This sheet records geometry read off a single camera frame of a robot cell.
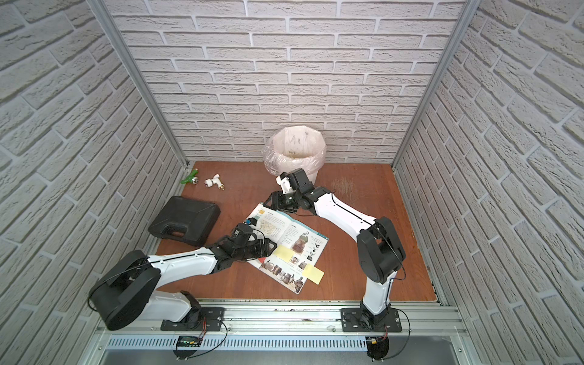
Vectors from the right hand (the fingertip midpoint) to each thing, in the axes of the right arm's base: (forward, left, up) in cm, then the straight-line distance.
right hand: (271, 204), depth 84 cm
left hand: (-9, +3, -12) cm, 15 cm away
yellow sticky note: (-13, -3, -16) cm, 21 cm away
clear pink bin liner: (+31, -10, +1) cm, 33 cm away
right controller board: (-45, -33, -18) cm, 58 cm away
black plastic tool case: (+2, +37, -10) cm, 39 cm away
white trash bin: (+31, -11, +1) cm, 33 cm away
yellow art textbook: (-3, -6, -16) cm, 17 cm away
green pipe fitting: (+27, +41, -12) cm, 51 cm away
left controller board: (-39, +28, -18) cm, 52 cm away
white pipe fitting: (+26, +30, -13) cm, 42 cm away
